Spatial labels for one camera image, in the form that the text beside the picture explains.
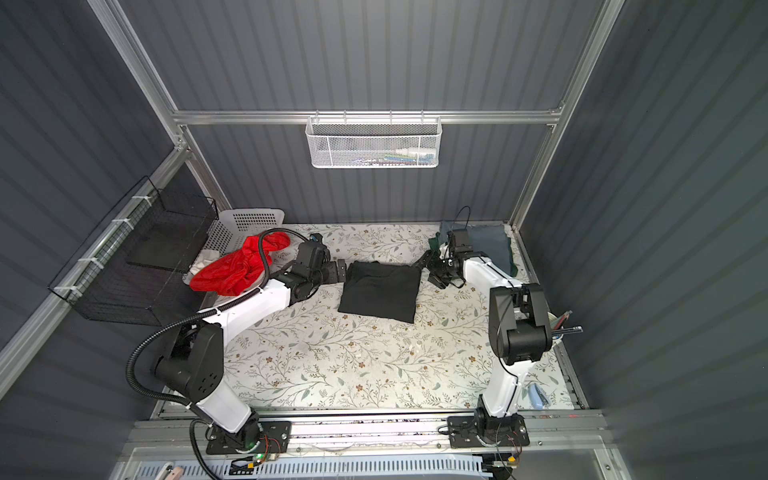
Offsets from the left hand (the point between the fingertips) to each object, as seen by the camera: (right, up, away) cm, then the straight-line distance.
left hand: (333, 266), depth 92 cm
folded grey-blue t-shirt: (+54, +9, +17) cm, 57 cm away
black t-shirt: (+15, -8, +3) cm, 17 cm away
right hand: (+28, -2, +4) cm, 29 cm away
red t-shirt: (-29, 0, 0) cm, 29 cm away
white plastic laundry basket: (-44, +15, +23) cm, 52 cm away
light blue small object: (+56, -33, -15) cm, 67 cm away
